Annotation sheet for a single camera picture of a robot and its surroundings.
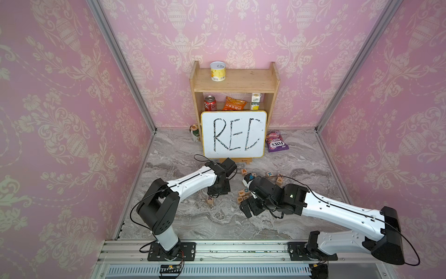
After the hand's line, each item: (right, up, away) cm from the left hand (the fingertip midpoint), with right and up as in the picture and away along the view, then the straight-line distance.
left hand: (224, 194), depth 86 cm
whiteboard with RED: (+3, +30, +8) cm, 31 cm away
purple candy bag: (+32, +26, +23) cm, 48 cm away
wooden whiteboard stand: (+13, +15, +14) cm, 25 cm away
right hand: (+10, 0, -13) cm, 17 cm away
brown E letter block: (+7, -3, +1) cm, 8 cm away
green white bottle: (-19, +34, +20) cm, 44 cm away
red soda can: (-7, +46, +4) cm, 47 cm away
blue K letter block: (+25, +8, +9) cm, 28 cm away
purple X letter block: (+30, +8, +9) cm, 33 cm away
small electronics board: (-23, -28, -13) cm, 38 cm away
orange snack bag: (+4, +48, +13) cm, 50 cm away
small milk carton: (+16, +47, +4) cm, 50 cm away
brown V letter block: (+29, +5, +7) cm, 31 cm away
